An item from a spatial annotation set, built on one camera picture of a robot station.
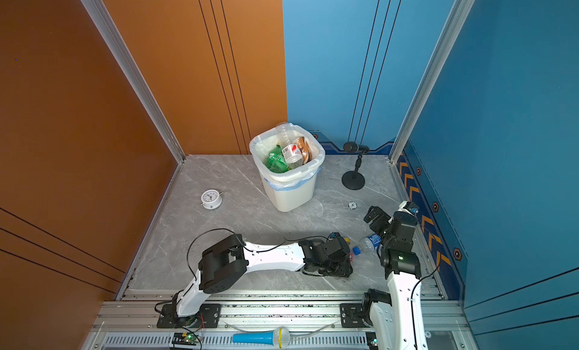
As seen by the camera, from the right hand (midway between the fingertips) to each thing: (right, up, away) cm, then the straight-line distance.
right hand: (377, 213), depth 78 cm
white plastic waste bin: (-29, +9, +4) cm, 31 cm away
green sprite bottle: (-36, +19, +11) cm, 42 cm away
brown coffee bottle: (-26, +25, +11) cm, 37 cm away
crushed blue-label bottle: (0, -12, +6) cm, 14 cm away
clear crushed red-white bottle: (-31, +24, +4) cm, 39 cm away
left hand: (-9, -21, +1) cm, 23 cm away
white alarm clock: (-67, +3, +21) cm, 70 cm away
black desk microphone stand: (0, +12, +30) cm, 32 cm away
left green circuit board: (-64, -38, -8) cm, 75 cm away
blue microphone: (-33, -35, -12) cm, 50 cm away
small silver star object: (-3, 0, +24) cm, 24 cm away
